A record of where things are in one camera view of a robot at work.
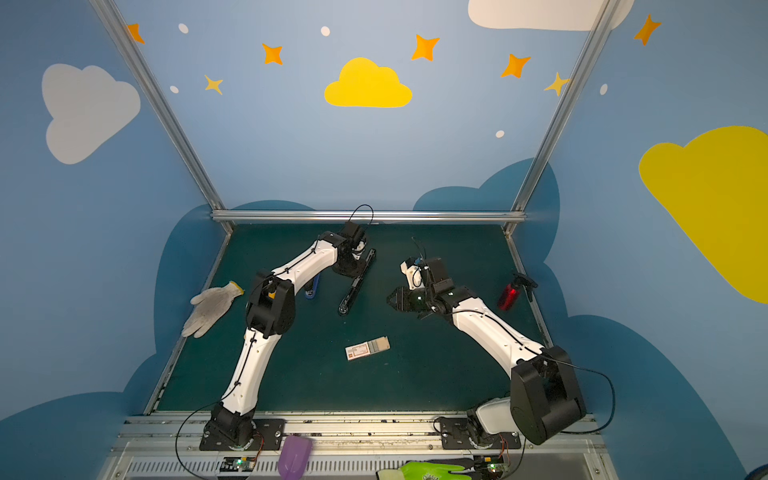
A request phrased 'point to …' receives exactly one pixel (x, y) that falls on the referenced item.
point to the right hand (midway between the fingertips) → (394, 296)
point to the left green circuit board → (237, 464)
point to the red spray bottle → (511, 292)
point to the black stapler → (344, 306)
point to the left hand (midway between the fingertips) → (360, 271)
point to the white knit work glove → (211, 305)
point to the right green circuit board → (489, 464)
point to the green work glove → (418, 470)
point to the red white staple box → (367, 348)
